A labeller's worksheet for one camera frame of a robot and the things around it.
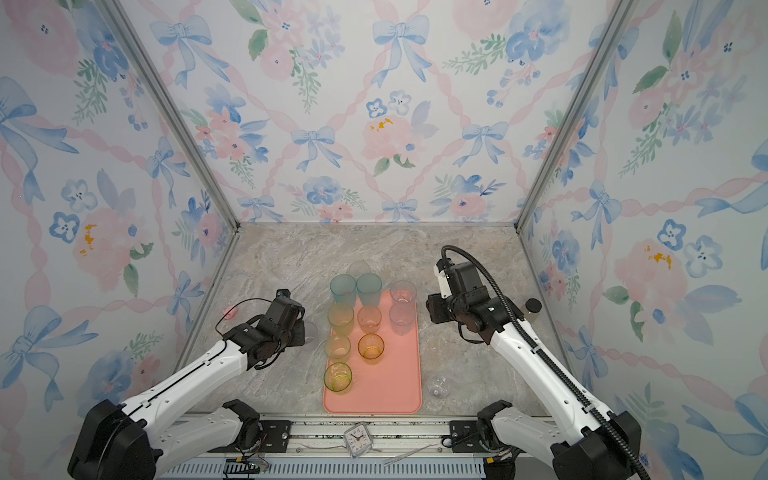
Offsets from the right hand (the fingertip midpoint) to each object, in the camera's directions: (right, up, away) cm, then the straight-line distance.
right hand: (435, 300), depth 79 cm
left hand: (-38, -8, +6) cm, 39 cm away
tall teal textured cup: (-27, +1, +20) cm, 34 cm away
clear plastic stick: (-8, -36, -7) cm, 38 cm away
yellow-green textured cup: (-26, -6, +6) cm, 27 cm away
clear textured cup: (-7, 0, +19) cm, 20 cm away
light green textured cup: (-27, -15, +9) cm, 32 cm away
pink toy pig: (-62, -7, +16) cm, 64 cm away
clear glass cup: (-8, -7, +14) cm, 18 cm away
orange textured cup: (-18, -8, +14) cm, 24 cm away
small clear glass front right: (+1, -24, +2) cm, 24 cm away
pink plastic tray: (-11, -24, +4) cm, 27 cm away
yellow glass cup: (-17, -15, +9) cm, 24 cm away
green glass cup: (-26, -22, +3) cm, 34 cm away
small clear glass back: (-23, +7, +32) cm, 40 cm away
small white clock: (-19, -33, -7) cm, 38 cm away
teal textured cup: (-18, +2, +12) cm, 22 cm away
